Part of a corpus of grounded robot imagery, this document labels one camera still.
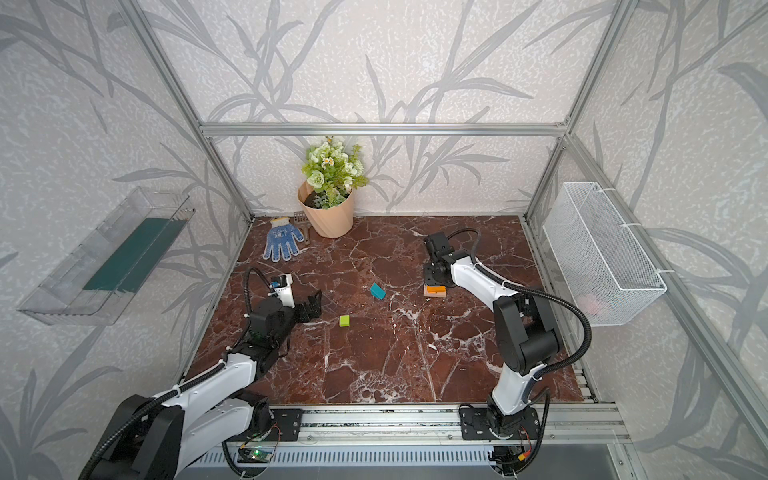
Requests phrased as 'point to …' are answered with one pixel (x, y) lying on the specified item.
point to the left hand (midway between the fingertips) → (312, 283)
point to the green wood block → (344, 320)
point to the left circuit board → (254, 455)
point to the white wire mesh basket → (601, 264)
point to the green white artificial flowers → (332, 172)
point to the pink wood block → (426, 293)
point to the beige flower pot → (330, 213)
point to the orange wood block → (436, 289)
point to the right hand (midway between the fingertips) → (437, 267)
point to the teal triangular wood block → (377, 291)
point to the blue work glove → (280, 240)
